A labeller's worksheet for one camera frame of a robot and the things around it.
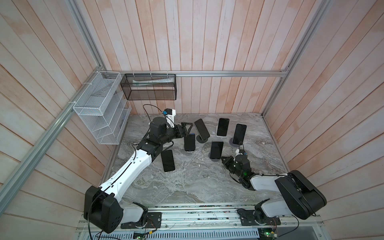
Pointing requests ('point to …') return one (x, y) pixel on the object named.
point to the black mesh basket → (150, 86)
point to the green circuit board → (268, 233)
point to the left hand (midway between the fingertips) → (188, 128)
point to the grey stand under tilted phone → (200, 139)
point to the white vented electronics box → (214, 235)
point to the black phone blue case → (189, 142)
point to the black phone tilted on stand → (201, 129)
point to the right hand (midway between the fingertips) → (220, 156)
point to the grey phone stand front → (214, 160)
